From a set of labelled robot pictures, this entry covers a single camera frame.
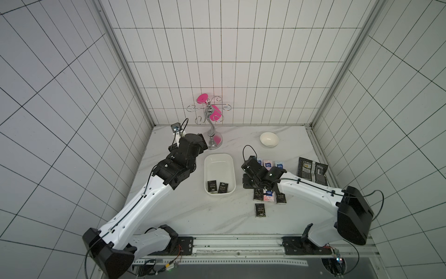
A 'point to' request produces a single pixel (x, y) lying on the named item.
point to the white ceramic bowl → (269, 139)
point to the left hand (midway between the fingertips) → (189, 142)
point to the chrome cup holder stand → (211, 111)
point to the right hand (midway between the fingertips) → (239, 183)
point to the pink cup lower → (216, 114)
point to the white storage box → (219, 176)
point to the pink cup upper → (202, 98)
